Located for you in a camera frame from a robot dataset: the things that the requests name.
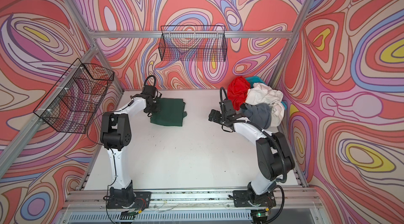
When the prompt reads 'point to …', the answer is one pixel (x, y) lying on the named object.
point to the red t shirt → (237, 89)
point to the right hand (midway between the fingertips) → (216, 120)
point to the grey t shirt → (260, 114)
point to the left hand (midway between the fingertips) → (158, 107)
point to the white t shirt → (260, 93)
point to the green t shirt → (172, 111)
